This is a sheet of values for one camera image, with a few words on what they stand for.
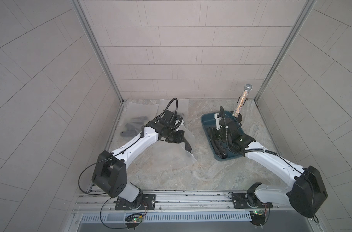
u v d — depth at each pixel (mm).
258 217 682
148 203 705
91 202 710
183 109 1086
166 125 619
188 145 819
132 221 654
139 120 1043
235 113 916
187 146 804
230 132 590
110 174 408
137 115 1084
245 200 708
